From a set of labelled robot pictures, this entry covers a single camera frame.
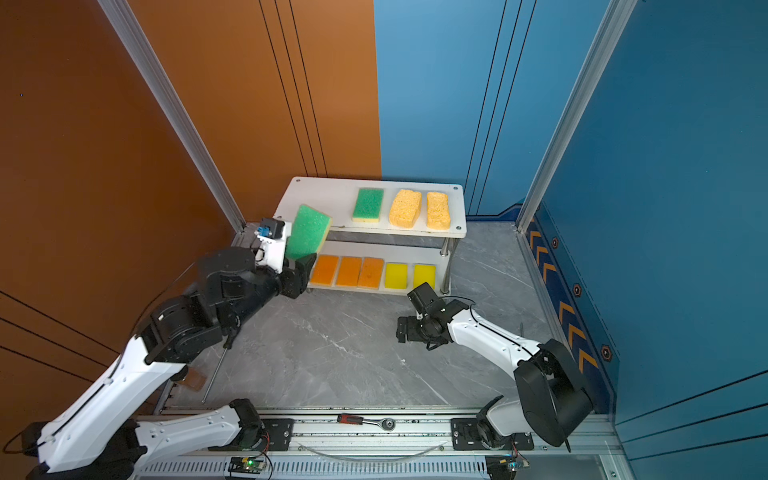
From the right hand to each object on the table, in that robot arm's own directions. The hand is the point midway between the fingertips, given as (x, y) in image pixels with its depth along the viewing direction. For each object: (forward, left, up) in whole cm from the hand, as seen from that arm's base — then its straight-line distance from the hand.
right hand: (408, 335), depth 86 cm
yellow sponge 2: (+20, -5, +3) cm, 21 cm away
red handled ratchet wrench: (-22, +6, -3) cm, 23 cm away
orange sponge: (+20, +19, +3) cm, 28 cm away
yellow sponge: (+20, +4, +2) cm, 21 cm away
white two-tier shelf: (+28, +7, +13) cm, 32 cm away
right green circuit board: (-30, -22, -7) cm, 38 cm away
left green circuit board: (-30, +40, -6) cm, 50 cm away
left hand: (+2, +22, +36) cm, 42 cm away
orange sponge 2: (+19, +12, +4) cm, 23 cm away
